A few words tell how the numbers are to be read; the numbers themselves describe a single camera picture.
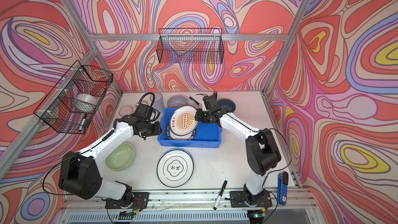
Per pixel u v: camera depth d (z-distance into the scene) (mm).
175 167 823
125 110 941
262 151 472
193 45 959
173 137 901
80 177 417
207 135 934
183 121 908
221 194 748
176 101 1102
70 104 742
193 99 1148
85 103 704
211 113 682
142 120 648
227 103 1058
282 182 748
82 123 720
